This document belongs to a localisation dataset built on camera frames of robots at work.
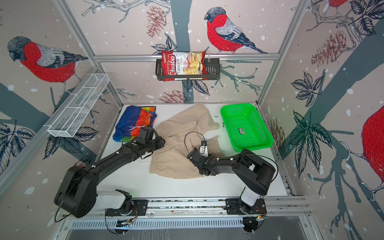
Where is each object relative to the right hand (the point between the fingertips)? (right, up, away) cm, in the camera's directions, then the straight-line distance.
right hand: (199, 160), depth 91 cm
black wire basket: (+9, +56, +3) cm, 57 cm away
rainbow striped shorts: (-51, +25, +19) cm, 60 cm away
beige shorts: (-5, +19, +12) cm, 23 cm away
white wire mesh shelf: (-65, +26, -20) cm, 73 cm away
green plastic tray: (+34, +19, +15) cm, 41 cm away
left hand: (-22, +13, -4) cm, 26 cm away
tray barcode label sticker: (+30, +17, +12) cm, 37 cm away
